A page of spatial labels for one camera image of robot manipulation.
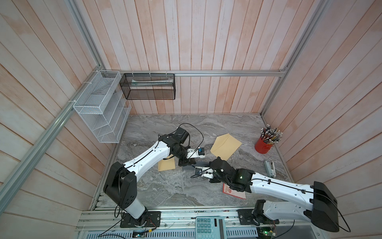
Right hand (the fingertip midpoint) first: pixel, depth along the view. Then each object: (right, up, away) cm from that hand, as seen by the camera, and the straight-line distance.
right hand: (207, 163), depth 80 cm
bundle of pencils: (+38, +15, +6) cm, 42 cm away
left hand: (-8, +1, 0) cm, 8 cm away
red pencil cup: (+37, +8, +13) cm, 40 cm away
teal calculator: (0, -28, -10) cm, 30 cm away
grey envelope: (-5, 0, -1) cm, 5 cm away
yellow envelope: (+15, +7, +22) cm, 27 cm away
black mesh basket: (-39, +50, +24) cm, 67 cm away
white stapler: (+40, -5, +9) cm, 41 cm away
